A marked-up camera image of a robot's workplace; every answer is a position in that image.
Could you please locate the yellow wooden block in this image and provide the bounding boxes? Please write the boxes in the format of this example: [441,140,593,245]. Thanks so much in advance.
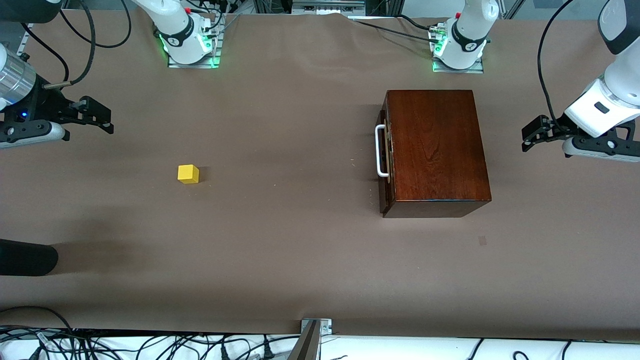
[177,164,200,185]

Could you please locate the dark brown wooden cabinet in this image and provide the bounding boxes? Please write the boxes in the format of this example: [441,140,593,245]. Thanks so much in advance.
[378,89,492,219]

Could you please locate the black cylinder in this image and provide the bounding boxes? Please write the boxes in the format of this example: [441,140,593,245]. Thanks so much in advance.
[0,239,59,277]

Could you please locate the brown paper table cover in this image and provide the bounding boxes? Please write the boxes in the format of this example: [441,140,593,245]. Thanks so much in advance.
[0,11,640,337]

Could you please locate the grey metal bar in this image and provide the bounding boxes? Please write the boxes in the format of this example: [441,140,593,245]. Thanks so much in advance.
[287,320,321,360]

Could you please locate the black cable with metal plug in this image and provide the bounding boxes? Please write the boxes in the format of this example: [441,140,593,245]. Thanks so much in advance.
[42,0,97,91]

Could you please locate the thin black cable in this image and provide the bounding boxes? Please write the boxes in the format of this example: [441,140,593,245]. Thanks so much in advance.
[20,22,71,84]

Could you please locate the looping black cable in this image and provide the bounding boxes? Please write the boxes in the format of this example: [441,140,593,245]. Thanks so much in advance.
[59,0,133,50]

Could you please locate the perforated aluminium rail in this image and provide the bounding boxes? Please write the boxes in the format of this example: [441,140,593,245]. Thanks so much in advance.
[16,22,34,57]

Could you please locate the aluminium arm base plate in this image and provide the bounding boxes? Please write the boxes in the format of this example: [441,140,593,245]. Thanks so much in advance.
[167,14,222,70]
[431,22,485,74]

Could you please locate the short black cable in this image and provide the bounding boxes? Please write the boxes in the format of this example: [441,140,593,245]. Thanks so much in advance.
[397,14,432,32]

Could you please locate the long black cable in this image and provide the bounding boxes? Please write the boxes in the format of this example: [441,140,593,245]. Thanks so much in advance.
[350,18,441,44]

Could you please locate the black arched cable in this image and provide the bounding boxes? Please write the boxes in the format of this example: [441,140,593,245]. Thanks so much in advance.
[0,305,77,360]

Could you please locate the aluminium frame structure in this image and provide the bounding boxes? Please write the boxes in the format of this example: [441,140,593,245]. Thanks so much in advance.
[252,0,406,20]

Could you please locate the silver mounting bracket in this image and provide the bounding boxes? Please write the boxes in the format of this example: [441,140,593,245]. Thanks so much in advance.
[301,318,333,335]

